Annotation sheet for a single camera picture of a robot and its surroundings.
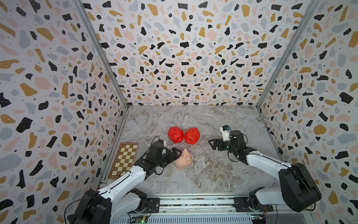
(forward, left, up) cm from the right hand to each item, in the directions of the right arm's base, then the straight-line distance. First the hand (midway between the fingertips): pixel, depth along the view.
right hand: (214, 141), depth 89 cm
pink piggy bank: (-13, +19, -1) cm, 23 cm away
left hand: (-10, +22, 0) cm, 24 cm away
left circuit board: (-41, +41, -9) cm, 59 cm away
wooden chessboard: (-10, +57, -6) cm, 58 cm away
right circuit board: (-39, -20, -12) cm, 45 cm away
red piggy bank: (+5, +26, 0) cm, 26 cm away
